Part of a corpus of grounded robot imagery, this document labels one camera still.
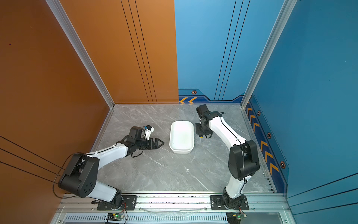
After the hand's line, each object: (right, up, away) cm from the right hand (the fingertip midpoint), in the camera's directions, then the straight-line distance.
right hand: (200, 132), depth 89 cm
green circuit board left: (-47, -42, -18) cm, 66 cm away
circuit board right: (+14, -41, -20) cm, 48 cm away
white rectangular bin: (-12, -5, +12) cm, 18 cm away
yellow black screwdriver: (0, -3, -4) cm, 5 cm away
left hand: (-26, -6, +1) cm, 27 cm away
